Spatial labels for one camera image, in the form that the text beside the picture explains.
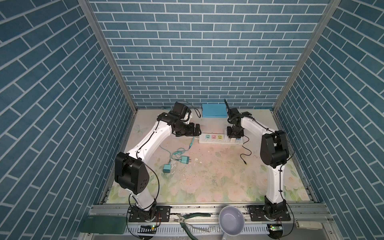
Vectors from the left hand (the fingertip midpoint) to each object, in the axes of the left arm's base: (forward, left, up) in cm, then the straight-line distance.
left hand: (198, 133), depth 82 cm
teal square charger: (-12, +19, -20) cm, 30 cm away
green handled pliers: (-38, +8, -18) cm, 43 cm away
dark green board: (-40, +46, -19) cm, 64 cm away
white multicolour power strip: (+7, -16, -16) cm, 24 cm away
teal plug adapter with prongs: (-7, +7, -18) cm, 21 cm away
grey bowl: (-39, -17, -19) cm, 47 cm away
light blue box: (+35, -14, -18) cm, 42 cm away
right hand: (+9, -24, -16) cm, 30 cm away
